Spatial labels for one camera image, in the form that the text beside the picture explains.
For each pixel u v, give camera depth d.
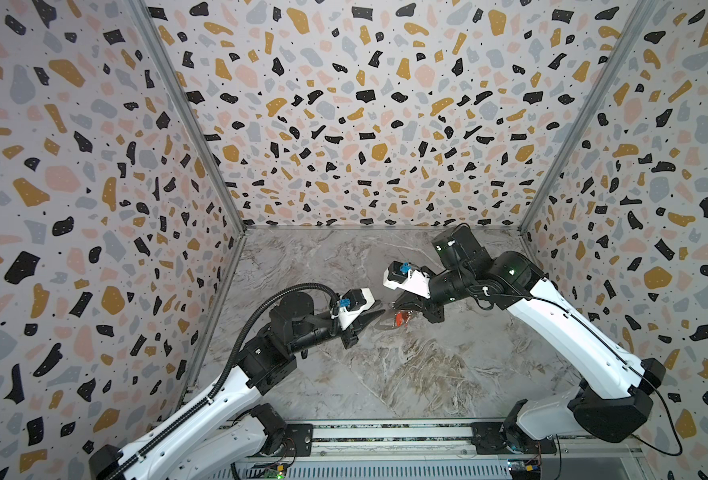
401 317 0.71
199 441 0.43
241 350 0.50
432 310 0.57
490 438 0.74
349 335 0.56
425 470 0.78
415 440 0.76
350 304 0.51
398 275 0.53
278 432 0.64
